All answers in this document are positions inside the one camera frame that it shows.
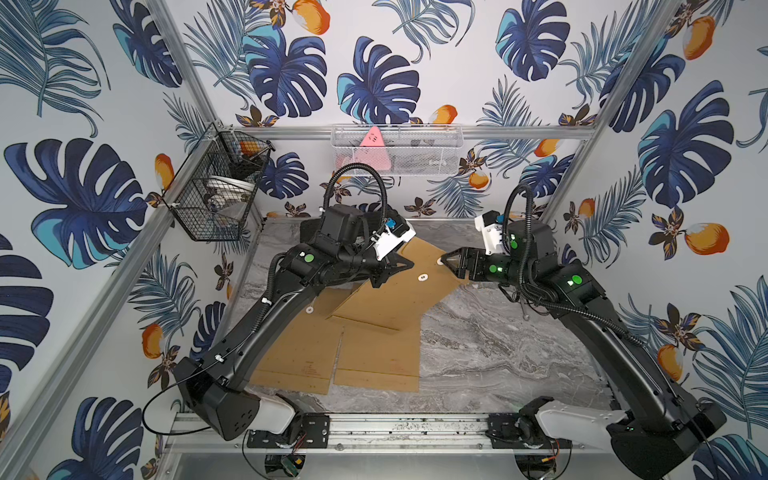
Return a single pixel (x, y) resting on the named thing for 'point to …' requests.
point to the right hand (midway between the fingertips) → (454, 255)
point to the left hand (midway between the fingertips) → (410, 256)
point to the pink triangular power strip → (371, 152)
